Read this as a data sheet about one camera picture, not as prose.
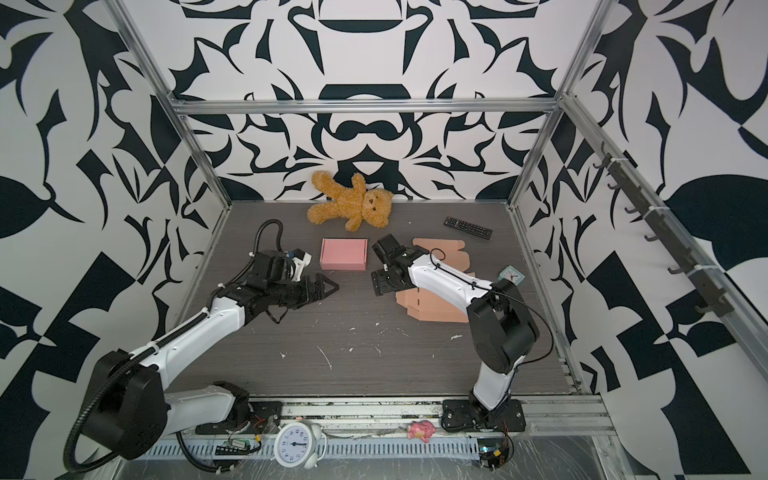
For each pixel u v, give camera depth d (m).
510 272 0.99
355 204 1.11
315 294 0.73
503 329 0.47
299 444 0.69
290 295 0.71
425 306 0.94
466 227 1.11
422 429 0.70
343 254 1.02
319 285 0.74
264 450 0.71
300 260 0.77
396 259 0.67
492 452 0.71
